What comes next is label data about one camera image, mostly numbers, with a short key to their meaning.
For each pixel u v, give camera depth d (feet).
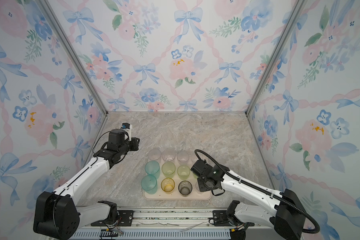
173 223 2.41
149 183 2.69
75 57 2.87
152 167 2.75
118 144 2.10
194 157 2.32
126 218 2.43
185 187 2.72
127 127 2.44
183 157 3.09
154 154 3.03
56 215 1.29
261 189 1.47
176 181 2.58
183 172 2.85
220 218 2.40
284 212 1.29
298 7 2.26
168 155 3.09
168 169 2.89
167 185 2.73
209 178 1.82
